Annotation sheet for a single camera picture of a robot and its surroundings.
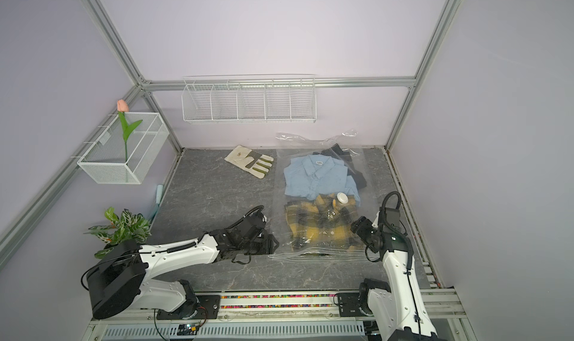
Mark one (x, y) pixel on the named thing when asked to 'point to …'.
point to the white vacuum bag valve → (342, 198)
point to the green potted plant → (128, 226)
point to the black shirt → (337, 152)
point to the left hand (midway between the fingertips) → (273, 247)
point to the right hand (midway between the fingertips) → (359, 228)
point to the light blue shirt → (312, 175)
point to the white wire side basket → (124, 147)
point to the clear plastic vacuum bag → (290, 146)
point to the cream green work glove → (253, 164)
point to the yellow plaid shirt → (324, 220)
